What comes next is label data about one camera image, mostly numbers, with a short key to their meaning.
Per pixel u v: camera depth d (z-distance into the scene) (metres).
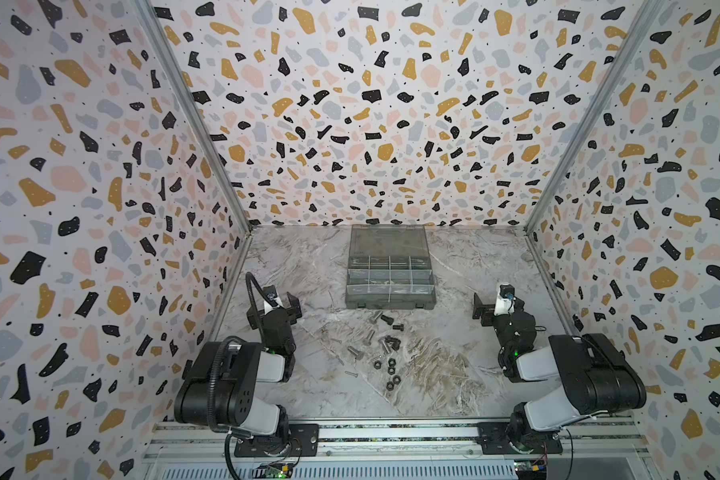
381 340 0.90
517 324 0.71
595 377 0.46
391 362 0.87
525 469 0.72
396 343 0.90
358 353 0.88
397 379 0.84
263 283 1.05
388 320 0.95
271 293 0.76
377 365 0.86
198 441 0.75
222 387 0.43
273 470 0.70
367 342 0.90
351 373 0.86
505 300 0.78
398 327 0.94
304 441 0.73
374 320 0.95
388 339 0.90
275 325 0.70
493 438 0.74
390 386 0.83
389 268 1.03
